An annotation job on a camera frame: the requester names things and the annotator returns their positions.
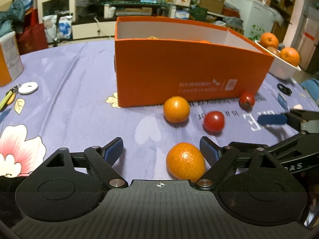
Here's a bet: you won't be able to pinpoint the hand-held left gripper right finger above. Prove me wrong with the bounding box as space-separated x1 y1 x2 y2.
194 136 284 190

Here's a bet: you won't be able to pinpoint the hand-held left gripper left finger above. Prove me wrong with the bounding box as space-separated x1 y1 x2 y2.
42 137 129 190

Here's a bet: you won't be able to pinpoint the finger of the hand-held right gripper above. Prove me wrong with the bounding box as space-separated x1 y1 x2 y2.
258 110 319 133
229 132 319 161

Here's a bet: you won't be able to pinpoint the red cherry tomato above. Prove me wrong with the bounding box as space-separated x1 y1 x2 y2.
204 111 225 133
239 92 256 110

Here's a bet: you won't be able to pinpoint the orange cardboard box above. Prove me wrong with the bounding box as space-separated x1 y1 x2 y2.
114 16 275 108

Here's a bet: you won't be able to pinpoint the white plastic colander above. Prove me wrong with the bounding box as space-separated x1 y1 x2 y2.
254 40 301 80

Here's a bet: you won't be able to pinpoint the blue cloth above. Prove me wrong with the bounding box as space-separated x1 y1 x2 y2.
300 78 319 102

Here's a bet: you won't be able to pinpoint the large orange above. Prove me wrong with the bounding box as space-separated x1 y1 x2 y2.
280 47 301 67
260 32 279 49

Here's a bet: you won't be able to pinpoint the white round tag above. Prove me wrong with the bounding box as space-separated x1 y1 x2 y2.
18 82 38 95

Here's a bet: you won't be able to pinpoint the white chest freezer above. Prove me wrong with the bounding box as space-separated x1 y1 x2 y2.
228 0 277 39

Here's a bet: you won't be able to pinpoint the red plastic basin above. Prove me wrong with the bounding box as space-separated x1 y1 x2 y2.
222 7 241 17

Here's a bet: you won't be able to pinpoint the wooden shelf unit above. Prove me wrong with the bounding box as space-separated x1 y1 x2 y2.
262 0 299 38

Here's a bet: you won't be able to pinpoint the white television cabinet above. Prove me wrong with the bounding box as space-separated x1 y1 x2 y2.
72 0 225 40

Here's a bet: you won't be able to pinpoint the dark green bag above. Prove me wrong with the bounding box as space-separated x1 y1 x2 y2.
191 6 208 22

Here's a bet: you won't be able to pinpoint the brown cardboard box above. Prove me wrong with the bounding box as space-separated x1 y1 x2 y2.
198 0 226 15

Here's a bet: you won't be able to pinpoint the blue white bag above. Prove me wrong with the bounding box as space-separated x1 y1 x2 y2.
58 16 73 40

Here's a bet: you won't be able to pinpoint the blue white medicine box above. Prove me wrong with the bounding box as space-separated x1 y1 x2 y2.
176 9 191 20

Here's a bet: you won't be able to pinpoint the white bottles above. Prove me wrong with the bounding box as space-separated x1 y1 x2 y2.
104 4 117 19

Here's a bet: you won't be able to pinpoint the white plastic bag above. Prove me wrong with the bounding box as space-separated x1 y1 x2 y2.
42 15 58 40

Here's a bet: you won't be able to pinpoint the silver disc player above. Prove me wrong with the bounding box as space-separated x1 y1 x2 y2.
116 7 153 17

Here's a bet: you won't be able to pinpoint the orange and white carton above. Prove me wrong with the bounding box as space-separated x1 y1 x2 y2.
0 31 24 87

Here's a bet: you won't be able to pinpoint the white glass-door cabinet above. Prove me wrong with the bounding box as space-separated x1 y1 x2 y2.
37 0 76 20

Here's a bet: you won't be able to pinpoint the heap of blue clothes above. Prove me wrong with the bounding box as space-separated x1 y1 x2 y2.
0 0 34 38

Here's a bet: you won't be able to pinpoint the yellow green keychain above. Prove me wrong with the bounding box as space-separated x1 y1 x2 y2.
0 85 22 111

